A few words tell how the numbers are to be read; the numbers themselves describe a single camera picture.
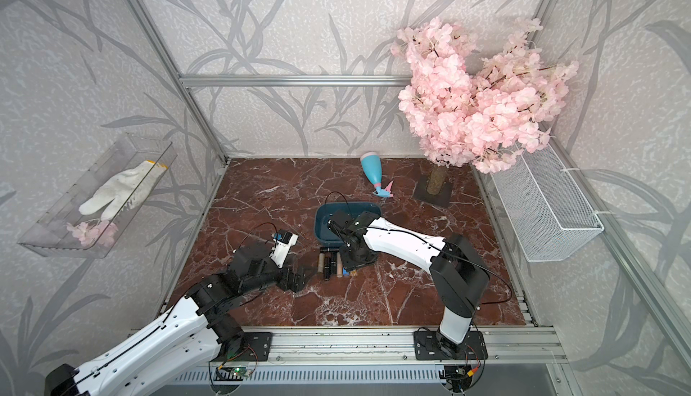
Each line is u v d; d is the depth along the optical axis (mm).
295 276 667
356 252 696
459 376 721
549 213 600
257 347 731
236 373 704
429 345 735
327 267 872
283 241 668
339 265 884
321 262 892
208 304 518
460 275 449
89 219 627
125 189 683
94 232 598
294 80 1824
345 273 867
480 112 617
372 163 1111
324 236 954
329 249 912
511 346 753
